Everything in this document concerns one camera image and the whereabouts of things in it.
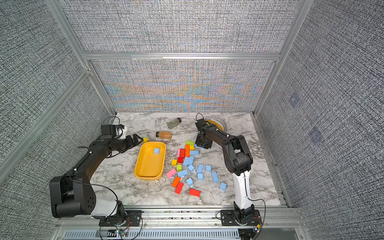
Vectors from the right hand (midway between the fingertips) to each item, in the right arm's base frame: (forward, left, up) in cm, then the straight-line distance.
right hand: (200, 141), depth 100 cm
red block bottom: (-32, +4, -2) cm, 32 cm away
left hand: (-6, +37, +11) cm, 39 cm away
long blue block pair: (-13, +7, -1) cm, 15 cm away
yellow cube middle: (-14, +17, -2) cm, 22 cm away
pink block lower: (-21, +18, -2) cm, 28 cm away
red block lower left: (-29, +13, -3) cm, 32 cm away
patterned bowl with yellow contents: (+18, -14, -2) cm, 23 cm away
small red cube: (-12, +13, -3) cm, 18 cm away
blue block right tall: (-18, +1, -2) cm, 18 cm away
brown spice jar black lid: (+5, +24, 0) cm, 24 cm away
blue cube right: (-19, -4, 0) cm, 19 cm away
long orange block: (-4, +9, -3) cm, 10 cm away
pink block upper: (-9, +14, 0) cm, 17 cm away
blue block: (-7, +28, 0) cm, 29 cm away
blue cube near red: (-27, +7, 0) cm, 28 cm away
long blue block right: (-23, -8, -2) cm, 25 cm away
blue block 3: (-7, +4, -2) cm, 9 cm away
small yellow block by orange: (-4, +6, -1) cm, 7 cm away
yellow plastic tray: (-17, +32, -2) cm, 36 cm away
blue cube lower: (-23, +1, 0) cm, 23 cm away
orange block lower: (-26, +15, -2) cm, 30 cm away
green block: (+1, +8, -3) cm, 9 cm away
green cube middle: (-19, +13, 0) cm, 23 cm away
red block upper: (-8, +12, 0) cm, 15 cm away
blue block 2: (-4, +3, 0) cm, 5 cm away
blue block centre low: (-21, +11, -1) cm, 24 cm away
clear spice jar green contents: (+16, +19, 0) cm, 25 cm away
